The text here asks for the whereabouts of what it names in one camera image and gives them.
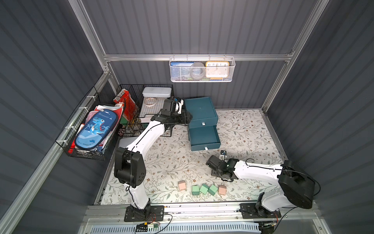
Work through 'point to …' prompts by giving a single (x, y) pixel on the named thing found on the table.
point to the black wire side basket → (93, 102)
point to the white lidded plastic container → (158, 92)
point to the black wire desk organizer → (141, 102)
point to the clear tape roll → (150, 101)
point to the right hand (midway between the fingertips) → (217, 170)
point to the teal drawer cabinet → (202, 131)
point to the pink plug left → (182, 185)
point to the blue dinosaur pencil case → (96, 129)
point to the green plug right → (212, 189)
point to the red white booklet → (129, 109)
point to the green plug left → (195, 190)
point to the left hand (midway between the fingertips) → (189, 117)
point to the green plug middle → (204, 188)
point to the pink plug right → (222, 189)
